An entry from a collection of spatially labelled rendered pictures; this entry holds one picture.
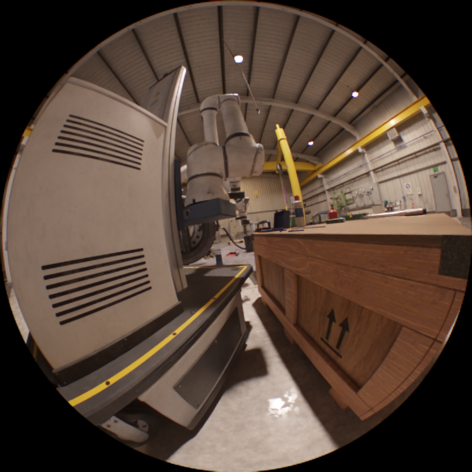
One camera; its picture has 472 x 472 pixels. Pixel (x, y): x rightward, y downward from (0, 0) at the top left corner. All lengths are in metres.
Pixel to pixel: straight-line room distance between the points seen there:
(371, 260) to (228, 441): 0.53
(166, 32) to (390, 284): 8.12
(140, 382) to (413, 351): 0.38
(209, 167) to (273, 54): 8.38
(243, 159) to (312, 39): 8.55
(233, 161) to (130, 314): 0.57
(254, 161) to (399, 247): 0.54
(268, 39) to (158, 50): 4.52
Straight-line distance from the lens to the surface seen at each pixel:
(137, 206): 0.30
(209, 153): 0.58
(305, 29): 8.72
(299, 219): 0.99
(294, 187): 4.60
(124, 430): 0.44
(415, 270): 0.23
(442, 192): 10.08
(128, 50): 8.22
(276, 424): 0.50
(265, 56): 8.72
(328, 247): 0.32
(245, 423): 0.51
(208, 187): 0.51
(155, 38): 7.99
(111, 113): 0.37
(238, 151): 0.59
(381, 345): 0.33
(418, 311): 0.25
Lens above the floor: 0.50
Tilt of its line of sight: 2 degrees down
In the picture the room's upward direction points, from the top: 8 degrees counter-clockwise
